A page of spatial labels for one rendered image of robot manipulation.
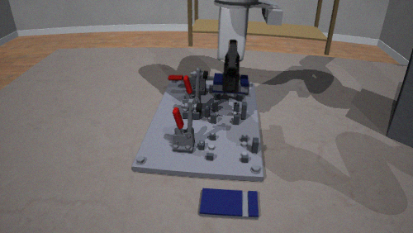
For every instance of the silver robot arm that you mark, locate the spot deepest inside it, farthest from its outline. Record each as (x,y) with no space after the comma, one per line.
(272,12)

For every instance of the blue rectangular block with white stripe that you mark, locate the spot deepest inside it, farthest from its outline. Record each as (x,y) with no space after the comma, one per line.
(225,203)

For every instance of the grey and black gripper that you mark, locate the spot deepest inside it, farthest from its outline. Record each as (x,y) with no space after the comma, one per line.
(233,23)

